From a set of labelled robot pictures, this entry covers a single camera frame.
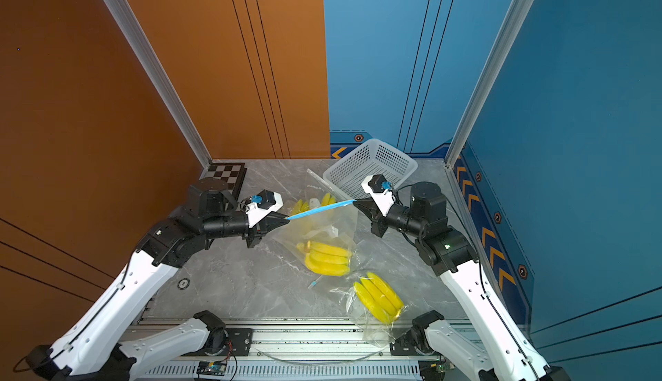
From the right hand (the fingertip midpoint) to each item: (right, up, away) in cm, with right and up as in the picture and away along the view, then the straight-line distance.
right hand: (360, 200), depth 65 cm
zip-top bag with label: (-14, 0, +29) cm, 32 cm away
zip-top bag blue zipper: (-6, -8, +6) cm, 11 cm away
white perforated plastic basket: (+9, +16, +55) cm, 58 cm away
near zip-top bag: (+5, -39, +11) cm, 41 cm away
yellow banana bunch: (-10, -19, +15) cm, 26 cm away
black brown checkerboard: (-53, +9, +47) cm, 71 cm away
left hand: (-19, -3, -1) cm, 19 cm away
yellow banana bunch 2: (+7, -31, +14) cm, 35 cm away
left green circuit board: (-42, -48, +7) cm, 64 cm away
